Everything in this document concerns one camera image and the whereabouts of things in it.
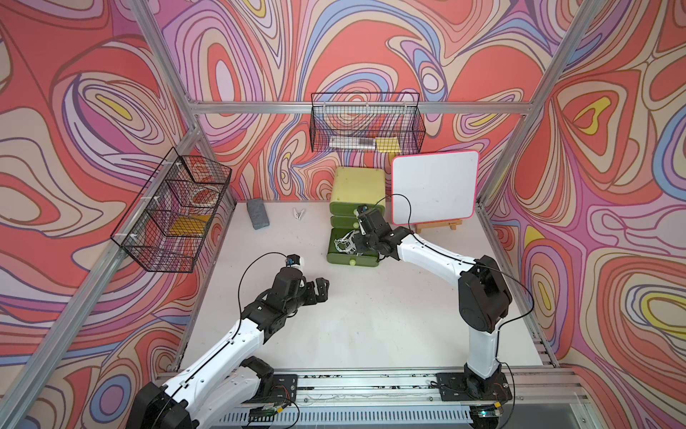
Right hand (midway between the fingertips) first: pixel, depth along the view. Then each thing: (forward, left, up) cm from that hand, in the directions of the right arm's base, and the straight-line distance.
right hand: (362, 243), depth 93 cm
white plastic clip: (+21, +26, -7) cm, 35 cm away
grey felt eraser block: (+21, +43, -7) cm, 48 cm away
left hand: (-16, +15, +1) cm, 22 cm away
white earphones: (-1, +6, +1) cm, 6 cm away
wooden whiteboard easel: (+13, -37, -6) cm, 40 cm away
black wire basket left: (-7, +57, +19) cm, 60 cm away
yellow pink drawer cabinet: (+17, +2, +11) cm, 21 cm away
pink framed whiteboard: (+21, -32, +6) cm, 39 cm away
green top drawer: (+11, +5, +7) cm, 13 cm away
